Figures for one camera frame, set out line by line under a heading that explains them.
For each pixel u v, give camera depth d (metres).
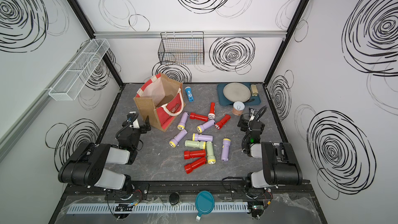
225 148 0.85
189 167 0.77
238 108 0.99
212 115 0.99
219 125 0.94
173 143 0.87
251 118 0.81
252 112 0.81
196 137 0.89
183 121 0.96
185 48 1.24
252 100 1.11
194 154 0.83
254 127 0.68
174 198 0.63
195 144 0.86
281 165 0.45
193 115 0.97
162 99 1.08
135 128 0.78
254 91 1.12
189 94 1.10
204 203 0.65
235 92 1.14
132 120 0.74
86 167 0.44
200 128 0.92
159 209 0.69
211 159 0.81
